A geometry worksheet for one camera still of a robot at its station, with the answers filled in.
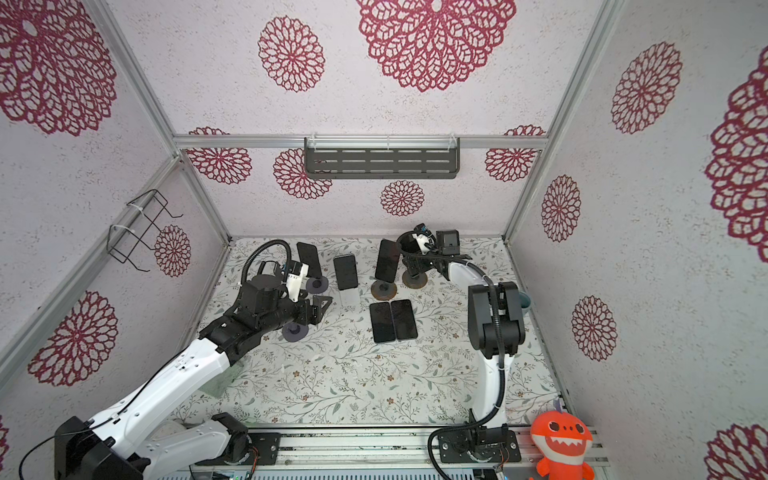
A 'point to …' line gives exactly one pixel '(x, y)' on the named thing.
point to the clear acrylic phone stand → (349, 297)
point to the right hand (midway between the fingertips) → (418, 249)
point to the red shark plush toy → (562, 439)
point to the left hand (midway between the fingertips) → (318, 301)
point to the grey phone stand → (295, 331)
